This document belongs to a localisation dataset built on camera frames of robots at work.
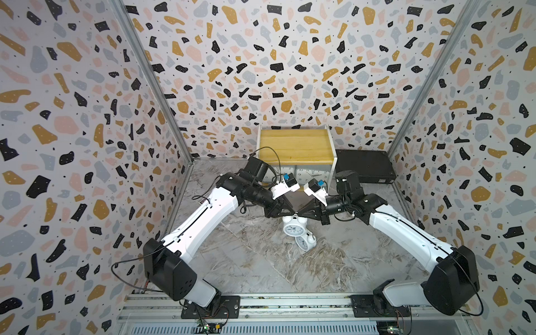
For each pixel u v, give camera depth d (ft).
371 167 3.88
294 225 2.40
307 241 2.68
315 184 2.06
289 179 2.04
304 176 2.81
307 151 2.62
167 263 1.29
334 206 2.15
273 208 2.03
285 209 2.15
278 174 2.02
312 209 2.21
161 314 2.42
